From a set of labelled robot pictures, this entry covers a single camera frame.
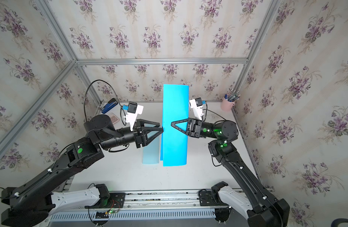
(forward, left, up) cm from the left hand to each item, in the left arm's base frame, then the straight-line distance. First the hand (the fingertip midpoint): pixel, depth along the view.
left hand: (162, 128), depth 50 cm
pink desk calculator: (+39, +41, -43) cm, 71 cm away
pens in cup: (+54, -51, -33) cm, 81 cm away
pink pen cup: (+45, -45, -35) cm, 73 cm away
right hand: (0, -5, 0) cm, 5 cm away
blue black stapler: (+53, +47, -41) cm, 82 cm away
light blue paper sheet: (+11, +10, -43) cm, 46 cm away
